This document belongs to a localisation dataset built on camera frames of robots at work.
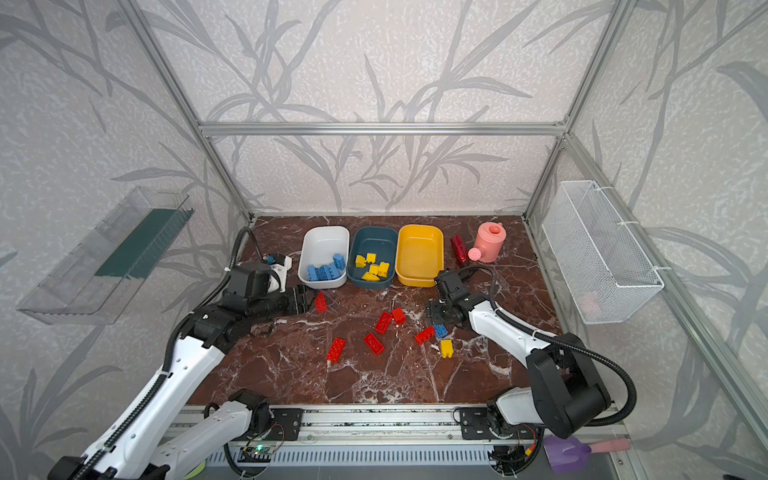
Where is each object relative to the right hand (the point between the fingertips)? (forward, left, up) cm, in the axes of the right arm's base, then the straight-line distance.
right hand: (439, 302), depth 90 cm
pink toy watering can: (+21, -18, +6) cm, 28 cm away
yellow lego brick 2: (-13, -1, -3) cm, 13 cm away
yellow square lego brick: (+19, +22, -3) cm, 30 cm away
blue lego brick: (+16, +33, -1) cm, 37 cm away
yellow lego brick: (+17, +26, -3) cm, 31 cm away
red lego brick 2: (-5, +17, -4) cm, 18 cm away
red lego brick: (-9, +5, -4) cm, 11 cm away
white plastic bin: (+22, +40, -4) cm, 46 cm away
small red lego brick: (-3, +12, -3) cm, 13 cm away
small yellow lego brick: (+14, +18, -3) cm, 23 cm away
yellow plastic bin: (+21, +5, -4) cm, 22 cm away
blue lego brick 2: (+13, +35, -2) cm, 37 cm away
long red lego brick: (-13, +30, -3) cm, 33 cm away
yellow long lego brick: (+12, +22, -4) cm, 26 cm away
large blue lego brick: (+12, +38, -1) cm, 40 cm away
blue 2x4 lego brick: (+11, +41, -1) cm, 43 cm away
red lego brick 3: (-11, +20, -4) cm, 23 cm away
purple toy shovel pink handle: (-38, -27, -3) cm, 47 cm away
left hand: (-4, +33, +17) cm, 38 cm away
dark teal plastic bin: (+29, +20, -5) cm, 35 cm away
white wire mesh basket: (-9, -32, +30) cm, 45 cm away
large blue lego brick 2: (-7, 0, -4) cm, 8 cm away
